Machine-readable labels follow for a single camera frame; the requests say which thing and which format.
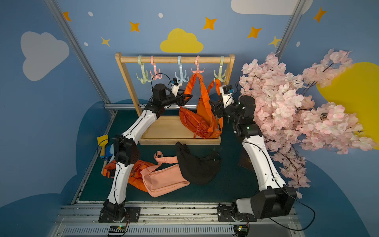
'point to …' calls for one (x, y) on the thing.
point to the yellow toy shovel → (102, 141)
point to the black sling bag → (199, 171)
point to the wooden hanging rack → (168, 129)
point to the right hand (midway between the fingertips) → (218, 97)
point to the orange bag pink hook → (195, 113)
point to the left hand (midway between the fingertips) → (189, 90)
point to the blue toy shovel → (108, 154)
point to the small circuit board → (117, 229)
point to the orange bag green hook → (205, 103)
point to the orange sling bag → (135, 178)
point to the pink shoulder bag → (159, 182)
